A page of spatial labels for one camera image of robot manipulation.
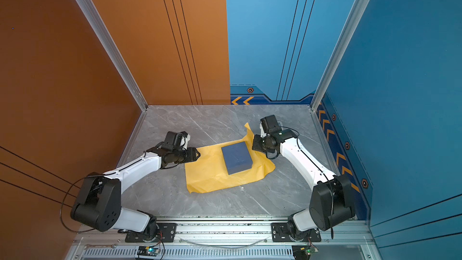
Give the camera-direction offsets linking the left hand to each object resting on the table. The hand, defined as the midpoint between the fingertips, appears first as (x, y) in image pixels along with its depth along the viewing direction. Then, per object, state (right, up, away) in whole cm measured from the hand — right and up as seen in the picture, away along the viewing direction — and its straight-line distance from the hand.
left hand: (197, 152), depth 91 cm
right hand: (+29, +5, -6) cm, 30 cm away
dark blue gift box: (+20, -2, -2) cm, 20 cm away
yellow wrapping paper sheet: (+6, -10, +1) cm, 11 cm away
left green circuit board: (-15, -36, -20) cm, 44 cm away
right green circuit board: (+46, -35, -21) cm, 62 cm away
